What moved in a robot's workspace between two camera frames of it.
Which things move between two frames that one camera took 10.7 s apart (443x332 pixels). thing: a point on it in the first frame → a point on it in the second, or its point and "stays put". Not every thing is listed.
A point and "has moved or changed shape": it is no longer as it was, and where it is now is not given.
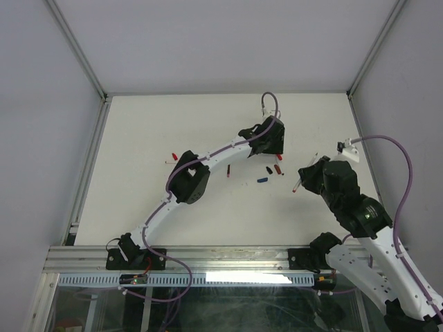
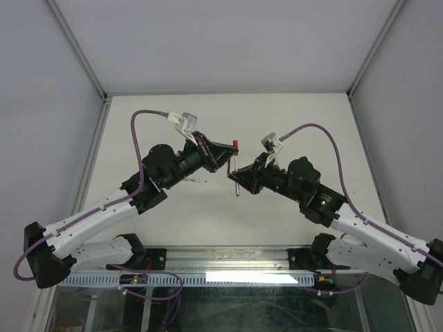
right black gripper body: [313, 182] → [266, 177]
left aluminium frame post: [104, 110] stays put
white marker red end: [300, 180] has moved or changed shape
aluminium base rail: [179, 260] stays put
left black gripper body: [275, 146] → [208, 160]
